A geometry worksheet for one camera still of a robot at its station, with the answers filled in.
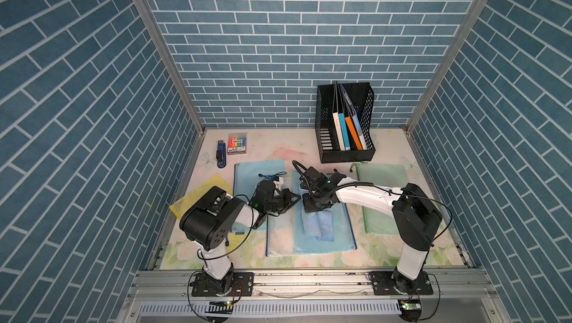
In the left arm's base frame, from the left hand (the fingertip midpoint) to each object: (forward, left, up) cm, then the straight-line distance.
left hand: (306, 199), depth 89 cm
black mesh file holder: (+43, -26, +20) cm, 54 cm away
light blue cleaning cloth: (-10, -5, -1) cm, 11 cm away
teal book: (+24, -16, +14) cm, 32 cm away
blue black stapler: (+25, +40, -2) cm, 47 cm away
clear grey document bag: (-10, +10, -5) cm, 15 cm away
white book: (+24, -14, +15) cm, 32 cm away
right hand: (-3, -1, -1) cm, 3 cm away
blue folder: (+25, -18, +24) cm, 39 cm away
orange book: (+24, -20, +14) cm, 34 cm away
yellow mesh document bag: (+13, +41, -7) cm, 44 cm away
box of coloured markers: (+33, +34, -3) cm, 47 cm away
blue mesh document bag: (+14, +27, -6) cm, 31 cm away
